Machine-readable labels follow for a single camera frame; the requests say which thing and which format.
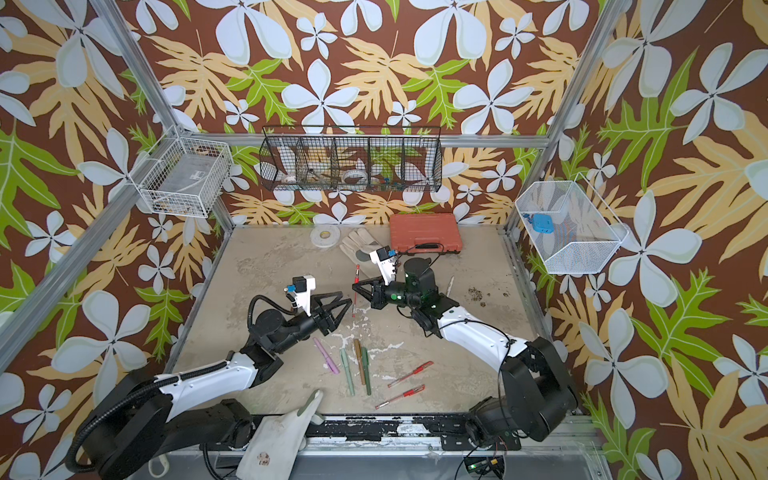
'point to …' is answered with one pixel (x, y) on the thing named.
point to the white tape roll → (325, 236)
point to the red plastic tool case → (410, 229)
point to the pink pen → (334, 368)
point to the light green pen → (347, 371)
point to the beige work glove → (358, 245)
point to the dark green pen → (366, 370)
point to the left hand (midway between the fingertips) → (347, 295)
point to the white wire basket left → (183, 174)
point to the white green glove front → (276, 440)
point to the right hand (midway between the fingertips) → (354, 287)
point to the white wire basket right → (569, 225)
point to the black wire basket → (351, 158)
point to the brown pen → (359, 353)
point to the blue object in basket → (542, 223)
